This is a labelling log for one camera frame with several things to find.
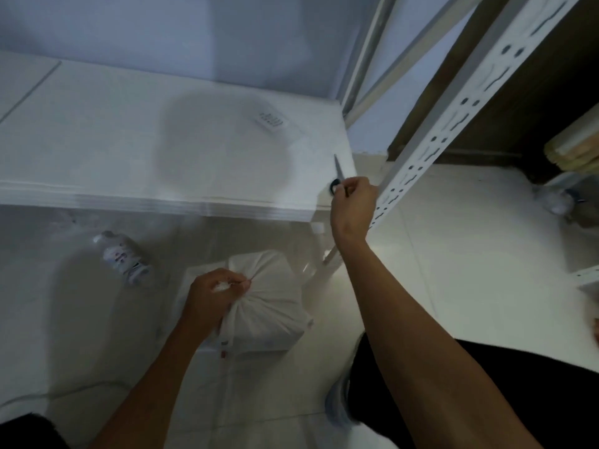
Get pale blue slipper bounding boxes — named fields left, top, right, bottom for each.
left=325, top=331, right=366, bottom=428

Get person's right forearm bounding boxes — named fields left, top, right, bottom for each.
left=336, top=236, right=543, bottom=449

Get clear bag with white label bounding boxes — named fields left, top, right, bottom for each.
left=255, top=105, right=305, bottom=136

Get white metal beam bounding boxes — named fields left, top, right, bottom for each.
left=570, top=265, right=599, bottom=291

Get person's left hand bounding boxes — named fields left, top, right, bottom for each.
left=180, top=268, right=253, bottom=342

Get person's right leg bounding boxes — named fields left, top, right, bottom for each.
left=348, top=331, right=599, bottom=449

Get person's leg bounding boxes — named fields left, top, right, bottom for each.
left=0, top=412, right=71, bottom=449
left=348, top=331, right=599, bottom=449

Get person's left leg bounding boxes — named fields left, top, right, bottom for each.
left=0, top=412, right=71, bottom=449

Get light wooden boards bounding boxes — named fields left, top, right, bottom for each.
left=543, top=103, right=599, bottom=176

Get white woven sack parcel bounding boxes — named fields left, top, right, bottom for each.
left=205, top=249, right=314, bottom=359

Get black-handled scissors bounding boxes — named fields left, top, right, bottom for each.
left=329, top=153, right=349, bottom=197

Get crumpled clear plastic bottle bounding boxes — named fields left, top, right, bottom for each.
left=533, top=184, right=575, bottom=216

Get white perforated shelf upright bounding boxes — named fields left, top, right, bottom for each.
left=320, top=0, right=586, bottom=267

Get person's right hand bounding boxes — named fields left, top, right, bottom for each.
left=329, top=176, right=380, bottom=251

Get person's left forearm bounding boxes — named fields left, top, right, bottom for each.
left=89, top=322, right=221, bottom=449

